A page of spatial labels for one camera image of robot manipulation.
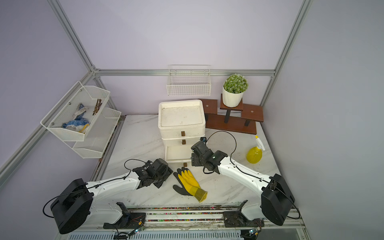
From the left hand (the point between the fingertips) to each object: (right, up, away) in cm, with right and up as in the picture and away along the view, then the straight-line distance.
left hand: (169, 175), depth 87 cm
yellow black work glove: (+12, -5, -3) cm, 14 cm away
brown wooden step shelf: (+47, +34, +12) cm, 59 cm away
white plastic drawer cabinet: (+7, +30, -3) cm, 31 cm away
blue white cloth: (-41, +30, -15) cm, 53 cm away
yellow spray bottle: (+53, +11, +8) cm, 55 cm away
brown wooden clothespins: (-39, +40, -5) cm, 57 cm away
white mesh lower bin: (-48, +22, +6) cm, 53 cm away
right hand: (+18, +10, -3) cm, 21 cm away
